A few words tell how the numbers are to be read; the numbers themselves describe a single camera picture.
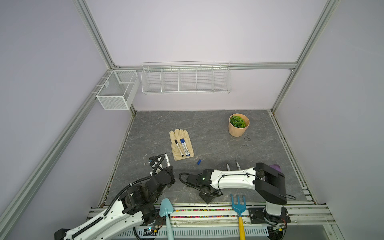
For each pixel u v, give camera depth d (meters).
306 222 0.74
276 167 0.89
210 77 1.03
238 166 0.91
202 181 0.58
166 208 0.75
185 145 0.99
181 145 0.99
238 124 0.97
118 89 1.02
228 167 0.91
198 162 0.94
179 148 0.99
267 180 0.50
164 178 0.53
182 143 1.00
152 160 0.59
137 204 0.49
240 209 0.76
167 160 0.73
